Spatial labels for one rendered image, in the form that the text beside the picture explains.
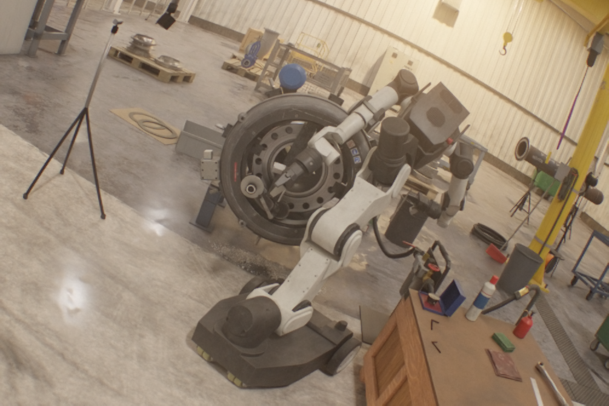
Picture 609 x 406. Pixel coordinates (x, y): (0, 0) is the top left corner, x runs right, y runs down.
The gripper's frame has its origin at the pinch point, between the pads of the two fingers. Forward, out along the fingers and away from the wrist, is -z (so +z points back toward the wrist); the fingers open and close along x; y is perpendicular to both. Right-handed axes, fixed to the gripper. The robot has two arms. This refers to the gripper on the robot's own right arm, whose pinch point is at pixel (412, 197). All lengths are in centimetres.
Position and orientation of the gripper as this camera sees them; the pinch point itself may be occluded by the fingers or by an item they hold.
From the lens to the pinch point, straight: 275.8
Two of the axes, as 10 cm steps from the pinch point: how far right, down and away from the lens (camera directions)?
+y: 4.4, -7.5, -4.9
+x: 1.7, -4.6, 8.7
